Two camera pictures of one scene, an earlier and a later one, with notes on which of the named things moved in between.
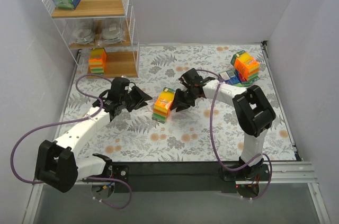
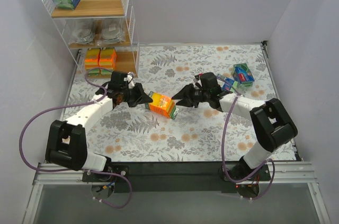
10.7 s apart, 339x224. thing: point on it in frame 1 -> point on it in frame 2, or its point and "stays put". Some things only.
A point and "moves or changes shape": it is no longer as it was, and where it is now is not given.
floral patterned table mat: [204, 131] stays put
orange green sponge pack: [98, 61] moves or changes shape
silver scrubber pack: [109, 32] stays put
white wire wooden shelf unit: [91, 10] stays put
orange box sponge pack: [162, 105] -> [107, 61]
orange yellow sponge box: [247, 65] -> [162, 104]
